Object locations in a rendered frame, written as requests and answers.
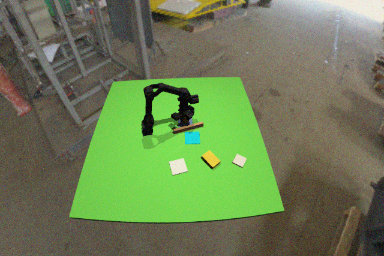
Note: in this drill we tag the yellow rectangular block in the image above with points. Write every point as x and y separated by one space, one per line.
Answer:
211 159

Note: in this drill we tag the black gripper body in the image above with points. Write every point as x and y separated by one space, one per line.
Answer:
177 116

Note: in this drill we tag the cream flat rectangular slab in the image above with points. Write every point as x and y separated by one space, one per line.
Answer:
178 166

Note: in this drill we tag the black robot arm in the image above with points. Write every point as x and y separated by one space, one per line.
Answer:
184 97

